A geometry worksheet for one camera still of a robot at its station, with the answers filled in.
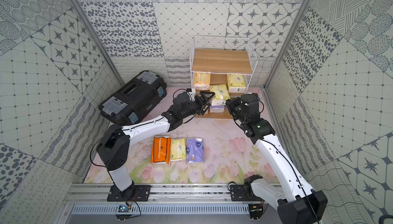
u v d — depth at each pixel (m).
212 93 0.76
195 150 0.84
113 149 0.47
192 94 0.79
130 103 0.88
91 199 0.74
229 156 0.86
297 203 0.36
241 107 0.58
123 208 0.71
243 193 0.73
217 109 1.01
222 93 0.76
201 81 0.84
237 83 0.81
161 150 0.80
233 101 0.64
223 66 0.73
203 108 0.73
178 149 0.84
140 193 0.74
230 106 0.64
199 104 0.71
